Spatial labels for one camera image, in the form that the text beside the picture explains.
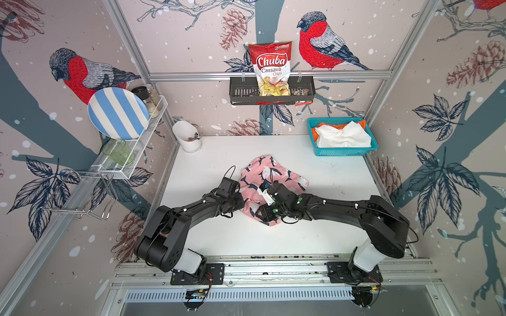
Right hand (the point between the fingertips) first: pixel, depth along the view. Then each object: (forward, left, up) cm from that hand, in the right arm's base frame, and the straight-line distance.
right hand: (258, 212), depth 83 cm
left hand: (+8, +7, -4) cm, 11 cm away
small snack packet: (+47, -18, +30) cm, 59 cm away
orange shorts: (+55, -43, +2) cm, 70 cm away
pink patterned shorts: (+26, -2, -5) cm, 27 cm away
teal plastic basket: (+58, -31, +2) cm, 66 cm away
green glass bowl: (+10, +52, +28) cm, 60 cm away
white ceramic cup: (+44, +43, +3) cm, 61 cm away
